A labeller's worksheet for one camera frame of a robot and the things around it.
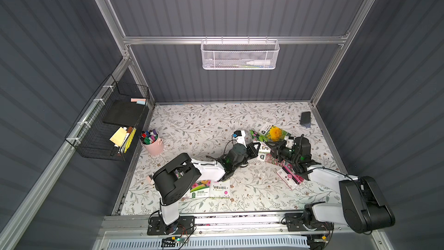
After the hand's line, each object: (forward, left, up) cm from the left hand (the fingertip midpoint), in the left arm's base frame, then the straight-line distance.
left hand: (265, 147), depth 80 cm
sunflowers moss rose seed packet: (-14, +22, -15) cm, 30 cm away
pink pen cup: (+6, +57, -6) cm, 58 cm away
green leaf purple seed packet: (+9, +4, -3) cm, 10 cm away
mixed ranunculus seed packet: (-14, +31, -16) cm, 37 cm away
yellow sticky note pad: (-2, +62, +13) cm, 63 cm away
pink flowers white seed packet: (+4, -3, -15) cm, 15 cm away
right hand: (+3, -1, -3) cm, 5 cm away
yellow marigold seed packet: (+20, -11, -16) cm, 28 cm away
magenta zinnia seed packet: (-9, -14, -15) cm, 23 cm away
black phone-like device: (+28, -33, -13) cm, 45 cm away
